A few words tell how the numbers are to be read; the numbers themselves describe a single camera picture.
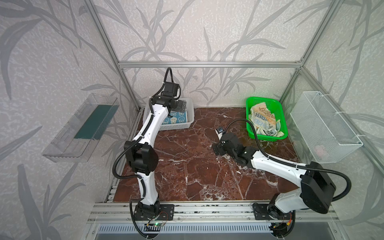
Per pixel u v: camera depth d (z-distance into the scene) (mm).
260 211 737
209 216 729
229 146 621
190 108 1087
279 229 738
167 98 615
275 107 1165
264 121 1058
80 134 662
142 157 493
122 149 492
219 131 725
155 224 707
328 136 628
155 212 655
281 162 493
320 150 737
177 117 1120
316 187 419
